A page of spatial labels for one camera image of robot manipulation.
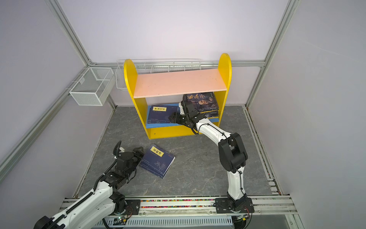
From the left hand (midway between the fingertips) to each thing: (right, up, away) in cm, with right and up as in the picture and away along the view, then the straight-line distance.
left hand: (141, 152), depth 85 cm
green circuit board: (-8, -32, -12) cm, 35 cm away
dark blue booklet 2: (+8, -6, +4) cm, 11 cm away
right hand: (+18, +20, +6) cm, 28 cm away
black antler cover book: (+43, +23, +8) cm, 50 cm away
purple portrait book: (+37, +32, +8) cm, 50 cm away
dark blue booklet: (+9, +19, +7) cm, 22 cm away
